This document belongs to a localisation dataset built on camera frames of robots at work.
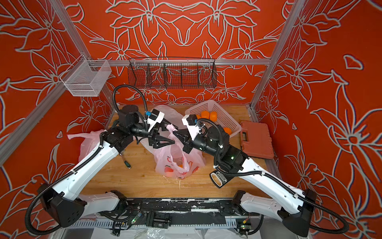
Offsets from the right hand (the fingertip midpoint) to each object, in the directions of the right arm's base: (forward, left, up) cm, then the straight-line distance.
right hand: (173, 129), depth 58 cm
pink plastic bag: (+7, +50, -22) cm, 55 cm away
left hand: (-1, 0, -2) cm, 2 cm away
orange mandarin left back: (+39, -16, -34) cm, 55 cm away
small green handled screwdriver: (+1, +33, -36) cm, 49 cm away
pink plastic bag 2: (-7, +1, -15) cm, 16 cm away
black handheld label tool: (-7, -22, -37) cm, 44 cm away
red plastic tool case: (+16, -48, -33) cm, 60 cm away
